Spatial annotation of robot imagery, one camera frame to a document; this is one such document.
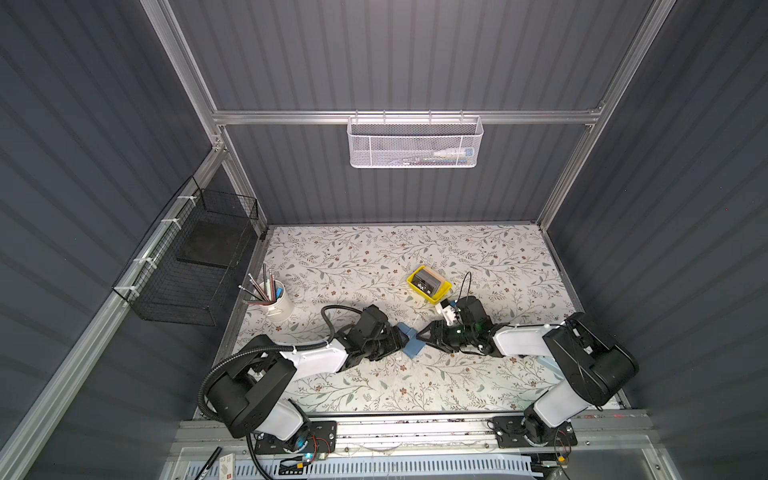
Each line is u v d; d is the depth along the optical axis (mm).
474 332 722
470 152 911
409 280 998
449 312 866
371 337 699
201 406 429
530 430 664
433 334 804
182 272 724
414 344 870
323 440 722
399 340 790
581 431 754
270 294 912
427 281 991
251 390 437
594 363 464
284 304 885
